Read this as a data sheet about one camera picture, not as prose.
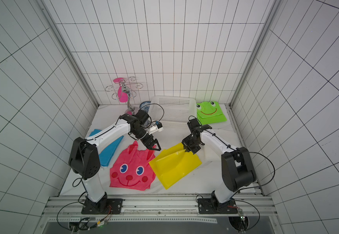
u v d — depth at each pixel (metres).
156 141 0.73
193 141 0.74
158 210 0.72
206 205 0.72
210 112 1.14
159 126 0.77
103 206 0.67
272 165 0.44
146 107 1.18
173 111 1.22
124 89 0.92
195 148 0.78
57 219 0.66
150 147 0.72
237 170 0.45
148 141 0.73
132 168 0.84
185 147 0.79
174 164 0.81
